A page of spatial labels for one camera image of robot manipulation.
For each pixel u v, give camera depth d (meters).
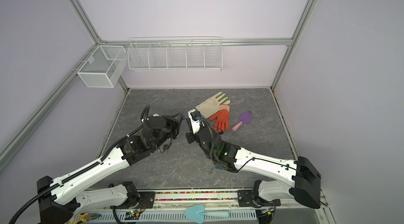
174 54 0.99
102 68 1.00
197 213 0.70
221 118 1.03
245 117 1.05
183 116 0.69
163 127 0.50
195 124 0.57
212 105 1.10
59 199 0.39
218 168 0.83
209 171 0.82
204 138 0.51
